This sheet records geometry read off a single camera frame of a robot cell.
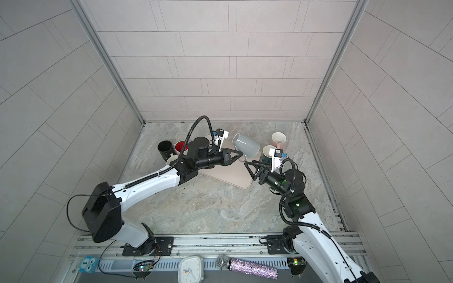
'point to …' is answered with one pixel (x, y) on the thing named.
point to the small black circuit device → (297, 264)
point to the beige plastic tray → (236, 174)
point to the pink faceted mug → (278, 140)
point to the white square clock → (190, 269)
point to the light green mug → (173, 157)
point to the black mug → (165, 148)
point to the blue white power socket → (88, 264)
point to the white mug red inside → (179, 145)
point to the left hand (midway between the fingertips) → (245, 154)
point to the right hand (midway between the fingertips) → (248, 166)
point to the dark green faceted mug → (266, 158)
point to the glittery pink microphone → (245, 267)
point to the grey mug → (249, 148)
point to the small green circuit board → (145, 266)
